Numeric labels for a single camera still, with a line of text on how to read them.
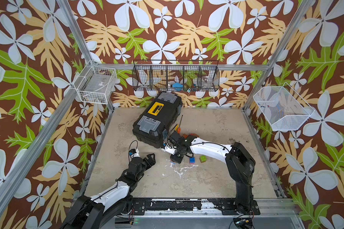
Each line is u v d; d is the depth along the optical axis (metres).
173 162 0.89
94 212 0.42
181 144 0.67
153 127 0.86
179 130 1.05
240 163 0.49
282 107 0.84
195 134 1.01
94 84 0.86
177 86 0.95
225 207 0.74
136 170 0.67
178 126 1.08
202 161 0.90
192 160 0.88
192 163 0.90
